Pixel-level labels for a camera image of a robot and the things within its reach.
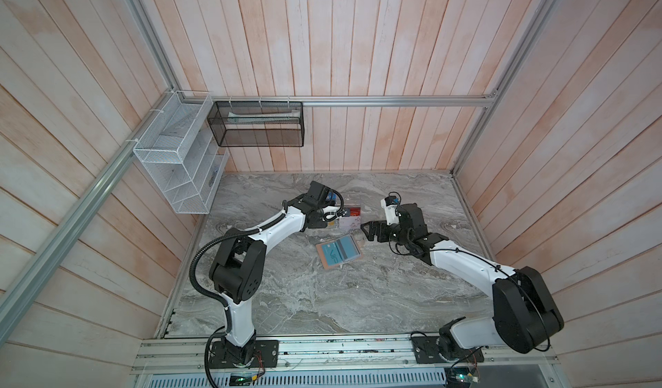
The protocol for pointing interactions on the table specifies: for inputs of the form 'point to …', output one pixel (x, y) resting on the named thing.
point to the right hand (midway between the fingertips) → (371, 224)
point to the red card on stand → (355, 211)
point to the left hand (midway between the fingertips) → (319, 211)
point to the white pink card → (350, 222)
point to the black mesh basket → (258, 123)
